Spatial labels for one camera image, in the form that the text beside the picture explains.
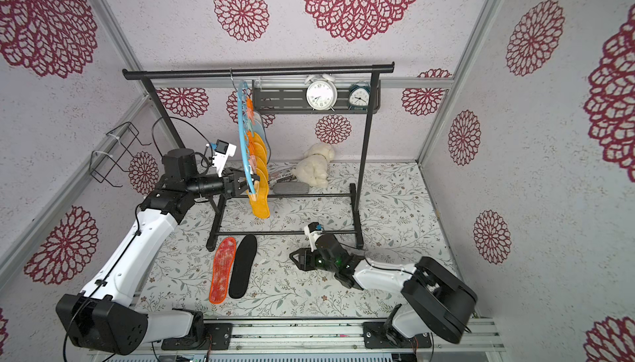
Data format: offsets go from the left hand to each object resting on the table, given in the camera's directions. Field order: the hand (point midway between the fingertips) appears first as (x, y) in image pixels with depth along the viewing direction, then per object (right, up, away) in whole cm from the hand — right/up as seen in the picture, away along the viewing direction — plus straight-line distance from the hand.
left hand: (255, 179), depth 70 cm
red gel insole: (-16, -32, +18) cm, 40 cm away
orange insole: (-3, -7, +18) cm, 20 cm away
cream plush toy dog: (+16, +5, +35) cm, 39 cm away
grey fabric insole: (+6, -3, +36) cm, 37 cm away
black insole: (-9, -31, +18) cm, 37 cm away
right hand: (+8, -25, +12) cm, 29 cm away
